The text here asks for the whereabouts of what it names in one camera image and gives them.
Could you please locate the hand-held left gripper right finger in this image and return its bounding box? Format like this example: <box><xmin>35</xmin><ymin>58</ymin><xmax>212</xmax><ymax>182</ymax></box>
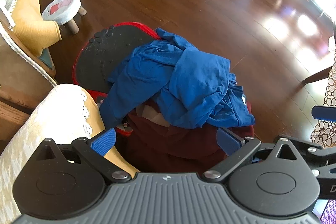
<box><xmin>203</xmin><ymin>127</ymin><xmax>298</xmax><ymax>184</ymax></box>

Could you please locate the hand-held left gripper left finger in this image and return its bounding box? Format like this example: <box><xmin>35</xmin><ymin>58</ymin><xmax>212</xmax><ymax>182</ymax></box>
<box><xmin>35</xmin><ymin>128</ymin><xmax>132</xmax><ymax>184</ymax></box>

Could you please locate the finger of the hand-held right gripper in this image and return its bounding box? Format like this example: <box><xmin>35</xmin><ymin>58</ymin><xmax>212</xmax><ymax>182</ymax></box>
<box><xmin>311</xmin><ymin>105</ymin><xmax>336</xmax><ymax>120</ymax></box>
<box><xmin>287</xmin><ymin>136</ymin><xmax>336</xmax><ymax>174</ymax></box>

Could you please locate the blue long-sleeve shirt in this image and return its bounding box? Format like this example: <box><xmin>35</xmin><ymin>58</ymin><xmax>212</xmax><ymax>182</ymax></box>
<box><xmin>100</xmin><ymin>28</ymin><xmax>256</xmax><ymax>130</ymax></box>

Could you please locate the gold lace tablecloth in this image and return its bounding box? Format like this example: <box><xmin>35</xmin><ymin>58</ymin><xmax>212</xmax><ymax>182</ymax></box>
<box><xmin>310</xmin><ymin>48</ymin><xmax>336</xmax><ymax>148</ymax></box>

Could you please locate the purple bumpy mat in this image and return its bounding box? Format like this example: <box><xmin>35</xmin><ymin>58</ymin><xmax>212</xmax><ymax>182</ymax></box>
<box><xmin>320</xmin><ymin>199</ymin><xmax>336</xmax><ymax>224</ymax></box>

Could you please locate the white cloth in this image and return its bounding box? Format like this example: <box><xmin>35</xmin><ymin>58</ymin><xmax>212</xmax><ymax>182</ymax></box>
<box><xmin>136</xmin><ymin>105</ymin><xmax>171</xmax><ymax>127</ymax></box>

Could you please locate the maroon garment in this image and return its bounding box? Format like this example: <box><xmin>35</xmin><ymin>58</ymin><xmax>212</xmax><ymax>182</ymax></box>
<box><xmin>125</xmin><ymin>101</ymin><xmax>255</xmax><ymax>174</ymax></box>

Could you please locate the yellow chair with lace cover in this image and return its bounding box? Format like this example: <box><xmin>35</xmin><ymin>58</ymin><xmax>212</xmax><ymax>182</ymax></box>
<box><xmin>0</xmin><ymin>0</ymin><xmax>62</xmax><ymax>86</ymax></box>
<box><xmin>0</xmin><ymin>84</ymin><xmax>141</xmax><ymax>224</ymax></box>

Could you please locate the brown wooden sofa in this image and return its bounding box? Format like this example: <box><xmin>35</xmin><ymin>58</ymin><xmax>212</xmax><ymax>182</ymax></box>
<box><xmin>0</xmin><ymin>32</ymin><xmax>58</xmax><ymax>146</ymax></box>

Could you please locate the round white stool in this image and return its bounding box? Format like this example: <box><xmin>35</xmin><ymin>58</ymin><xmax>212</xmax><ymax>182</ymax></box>
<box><xmin>41</xmin><ymin>0</ymin><xmax>87</xmax><ymax>31</ymax></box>

